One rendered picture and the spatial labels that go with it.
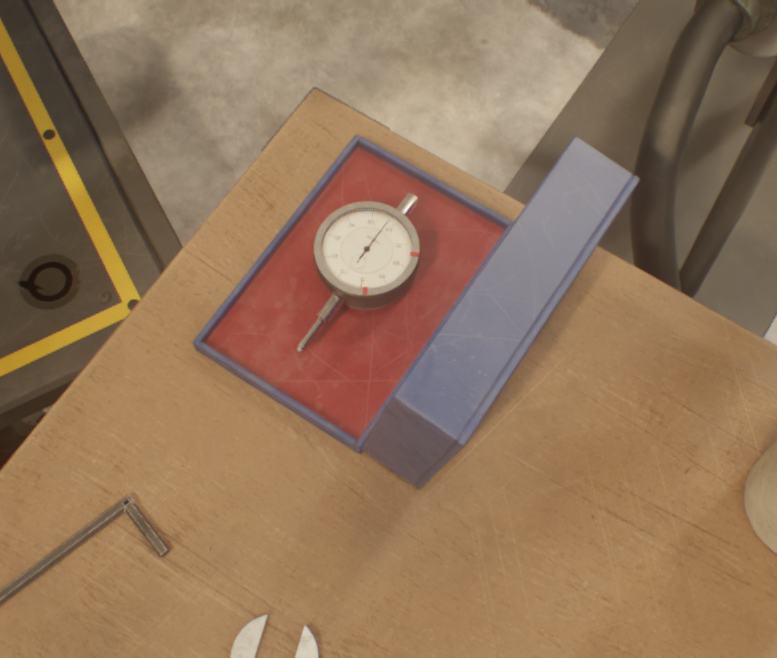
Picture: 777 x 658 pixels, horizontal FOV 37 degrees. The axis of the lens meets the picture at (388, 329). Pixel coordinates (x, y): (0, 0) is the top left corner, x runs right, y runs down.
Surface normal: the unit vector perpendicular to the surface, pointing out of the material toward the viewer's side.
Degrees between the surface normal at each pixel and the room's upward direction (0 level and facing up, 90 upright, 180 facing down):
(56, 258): 0
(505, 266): 11
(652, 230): 54
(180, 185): 0
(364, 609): 0
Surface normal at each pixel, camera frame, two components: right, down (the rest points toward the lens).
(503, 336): 0.15, -0.30
